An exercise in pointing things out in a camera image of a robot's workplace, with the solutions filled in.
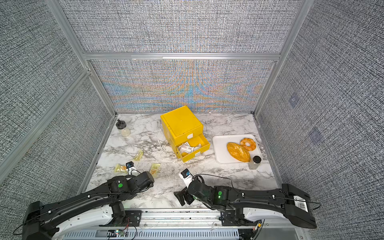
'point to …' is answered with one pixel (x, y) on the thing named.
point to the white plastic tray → (220, 154)
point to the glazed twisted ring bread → (252, 145)
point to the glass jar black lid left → (121, 125)
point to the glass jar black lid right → (255, 163)
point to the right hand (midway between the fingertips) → (180, 186)
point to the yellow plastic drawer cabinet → (183, 131)
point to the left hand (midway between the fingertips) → (147, 181)
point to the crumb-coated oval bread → (239, 151)
